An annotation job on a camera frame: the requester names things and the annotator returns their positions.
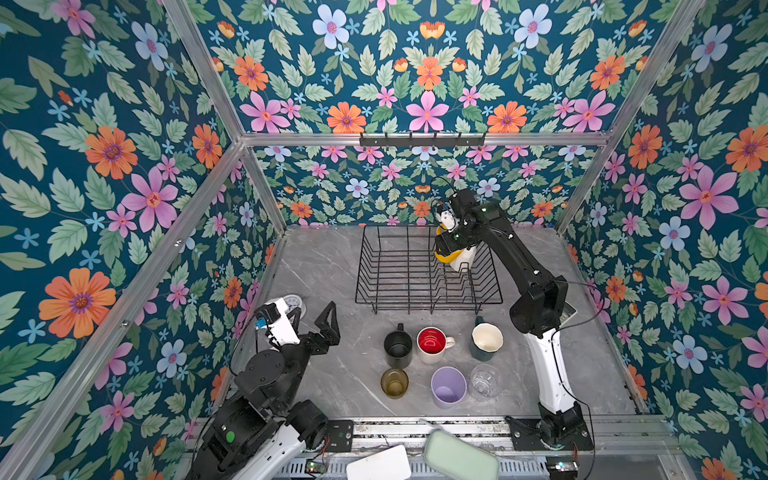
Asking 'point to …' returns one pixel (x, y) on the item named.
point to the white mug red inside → (431, 343)
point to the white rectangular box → (390, 463)
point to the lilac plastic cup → (448, 385)
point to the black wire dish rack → (400, 266)
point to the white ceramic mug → (466, 257)
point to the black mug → (398, 347)
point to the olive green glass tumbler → (394, 382)
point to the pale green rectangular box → (457, 458)
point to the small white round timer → (293, 301)
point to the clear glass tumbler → (485, 381)
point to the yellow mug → (450, 257)
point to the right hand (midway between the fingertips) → (450, 241)
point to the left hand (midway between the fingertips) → (323, 303)
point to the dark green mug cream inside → (486, 339)
